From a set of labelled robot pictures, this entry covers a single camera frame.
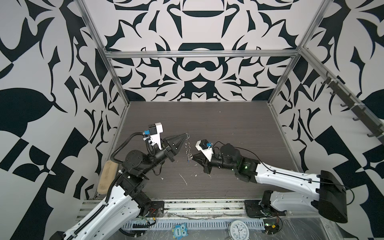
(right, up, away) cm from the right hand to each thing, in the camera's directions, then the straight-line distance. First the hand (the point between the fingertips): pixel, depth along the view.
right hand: (192, 157), depth 68 cm
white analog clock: (+20, -31, -2) cm, 37 cm away
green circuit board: (+37, -33, +3) cm, 50 cm away
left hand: (-2, +12, -13) cm, 18 cm away
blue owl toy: (-6, -32, -1) cm, 33 cm away
